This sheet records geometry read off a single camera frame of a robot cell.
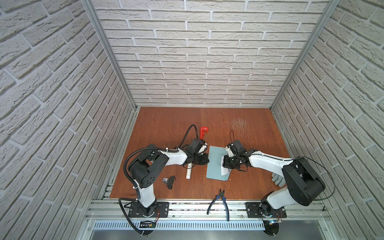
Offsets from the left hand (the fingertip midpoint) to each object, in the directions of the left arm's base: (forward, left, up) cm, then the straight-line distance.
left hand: (210, 159), depth 90 cm
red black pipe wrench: (+23, +3, 0) cm, 23 cm away
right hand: (-3, -8, 0) cm, 8 cm away
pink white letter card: (-8, -7, +2) cm, 11 cm away
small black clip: (-12, +24, 0) cm, 27 cm away
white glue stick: (-7, +13, +1) cm, 15 cm away
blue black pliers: (-20, -5, -1) cm, 21 cm away
